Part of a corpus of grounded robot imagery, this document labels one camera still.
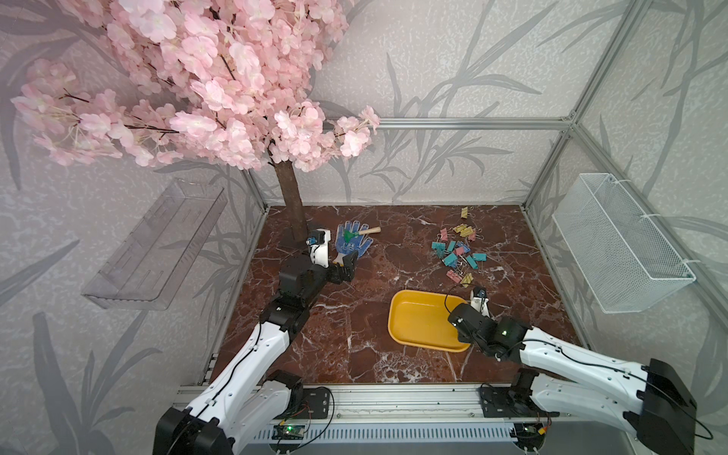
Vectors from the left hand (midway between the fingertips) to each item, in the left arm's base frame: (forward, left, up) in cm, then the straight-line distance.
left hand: (343, 249), depth 77 cm
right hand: (-13, -35, -18) cm, 42 cm away
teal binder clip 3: (+11, -44, -22) cm, 50 cm away
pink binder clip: (+5, -36, -23) cm, 44 cm away
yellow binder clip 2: (+3, -40, -22) cm, 46 cm away
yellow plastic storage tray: (-10, -23, -24) cm, 34 cm away
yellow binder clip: (+37, -46, -24) cm, 63 cm away
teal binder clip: (+13, -47, -22) cm, 53 cm away
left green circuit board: (-39, +13, -25) cm, 48 cm away
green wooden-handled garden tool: (+24, +3, -25) cm, 35 cm away
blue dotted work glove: (+20, -2, -24) cm, 31 cm away
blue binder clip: (+17, -42, -22) cm, 51 cm away
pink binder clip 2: (+24, -35, -23) cm, 49 cm away
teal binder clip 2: (+19, -33, -24) cm, 45 cm away
